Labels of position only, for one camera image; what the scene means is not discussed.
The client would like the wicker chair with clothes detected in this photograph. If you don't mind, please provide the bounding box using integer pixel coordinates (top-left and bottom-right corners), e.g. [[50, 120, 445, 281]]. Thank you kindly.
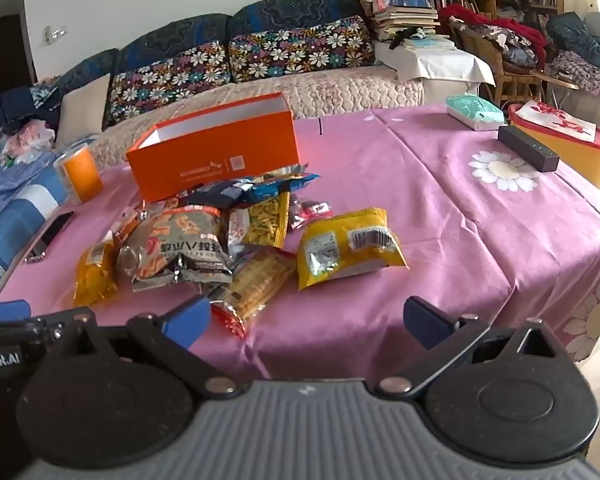
[[439, 3, 579, 108]]

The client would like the red edged biscuit pack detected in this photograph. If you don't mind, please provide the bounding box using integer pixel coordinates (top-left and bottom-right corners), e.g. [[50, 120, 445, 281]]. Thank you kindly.
[[209, 247, 297, 338]]

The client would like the black smartphone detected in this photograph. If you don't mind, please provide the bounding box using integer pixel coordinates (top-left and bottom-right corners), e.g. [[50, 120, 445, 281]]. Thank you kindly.
[[24, 210, 74, 263]]

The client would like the sofa with quilted cover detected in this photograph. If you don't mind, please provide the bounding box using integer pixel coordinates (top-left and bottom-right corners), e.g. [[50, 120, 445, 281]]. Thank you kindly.
[[55, 0, 425, 168]]

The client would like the black rectangular speaker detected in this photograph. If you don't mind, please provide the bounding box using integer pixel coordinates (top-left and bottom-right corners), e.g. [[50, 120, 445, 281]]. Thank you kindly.
[[498, 126, 560, 172]]

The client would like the orange white cup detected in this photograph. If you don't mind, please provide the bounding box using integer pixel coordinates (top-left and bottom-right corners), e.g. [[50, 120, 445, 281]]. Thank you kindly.
[[54, 144, 104, 205]]

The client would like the teal tissue pack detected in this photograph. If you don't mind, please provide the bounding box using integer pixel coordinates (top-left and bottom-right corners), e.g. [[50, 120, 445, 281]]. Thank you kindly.
[[445, 93, 505, 131]]

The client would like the right floral cushion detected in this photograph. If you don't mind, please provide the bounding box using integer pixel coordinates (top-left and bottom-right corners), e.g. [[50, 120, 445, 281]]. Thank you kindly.
[[228, 15, 375, 82]]

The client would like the orange cardboard box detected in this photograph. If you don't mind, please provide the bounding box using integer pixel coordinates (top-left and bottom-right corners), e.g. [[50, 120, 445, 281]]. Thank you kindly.
[[126, 93, 300, 202]]

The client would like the grey brown snack bag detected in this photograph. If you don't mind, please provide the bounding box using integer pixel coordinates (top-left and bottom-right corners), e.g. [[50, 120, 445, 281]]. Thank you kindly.
[[116, 205, 233, 292]]

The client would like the pink floral tablecloth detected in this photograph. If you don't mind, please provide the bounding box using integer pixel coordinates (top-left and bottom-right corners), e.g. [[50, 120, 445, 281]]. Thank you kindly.
[[0, 103, 600, 386]]

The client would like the orange yellow snack bag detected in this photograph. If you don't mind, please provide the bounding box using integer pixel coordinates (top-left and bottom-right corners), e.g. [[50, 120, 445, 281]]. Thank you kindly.
[[72, 240, 118, 308]]

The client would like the small red snack pack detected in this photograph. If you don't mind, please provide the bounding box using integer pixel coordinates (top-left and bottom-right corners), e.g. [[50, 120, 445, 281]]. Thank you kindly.
[[288, 198, 332, 231]]

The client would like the blue cookie pack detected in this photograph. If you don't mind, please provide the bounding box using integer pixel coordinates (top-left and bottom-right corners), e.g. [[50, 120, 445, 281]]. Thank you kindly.
[[182, 172, 320, 209]]

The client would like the yellow fries snack bag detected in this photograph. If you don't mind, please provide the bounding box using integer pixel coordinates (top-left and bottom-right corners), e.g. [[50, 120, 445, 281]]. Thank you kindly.
[[227, 192, 291, 252]]

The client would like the floral cushion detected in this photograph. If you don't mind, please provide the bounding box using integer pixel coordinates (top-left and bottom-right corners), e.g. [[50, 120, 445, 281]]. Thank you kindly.
[[105, 40, 232, 126], [228, 15, 375, 82]]

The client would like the beige pillow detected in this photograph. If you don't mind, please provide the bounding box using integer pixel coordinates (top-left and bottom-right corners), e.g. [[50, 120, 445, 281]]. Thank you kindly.
[[55, 74, 110, 151]]

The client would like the stack of books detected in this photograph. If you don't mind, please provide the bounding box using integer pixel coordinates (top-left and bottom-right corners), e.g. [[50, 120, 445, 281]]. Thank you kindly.
[[360, 0, 455, 50]]

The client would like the white covered side table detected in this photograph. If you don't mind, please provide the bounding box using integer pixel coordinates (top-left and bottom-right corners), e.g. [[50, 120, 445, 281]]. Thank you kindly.
[[374, 41, 495, 105]]

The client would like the left floral cushion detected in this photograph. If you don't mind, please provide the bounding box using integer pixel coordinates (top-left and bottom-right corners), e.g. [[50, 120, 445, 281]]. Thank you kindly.
[[105, 40, 232, 126]]

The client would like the yellow red container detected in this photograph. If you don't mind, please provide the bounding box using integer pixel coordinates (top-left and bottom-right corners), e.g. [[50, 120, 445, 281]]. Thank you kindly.
[[507, 100, 600, 188]]

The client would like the blue striped bedding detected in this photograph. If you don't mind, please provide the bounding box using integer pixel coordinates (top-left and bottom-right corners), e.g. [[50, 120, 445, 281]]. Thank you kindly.
[[0, 152, 67, 291]]

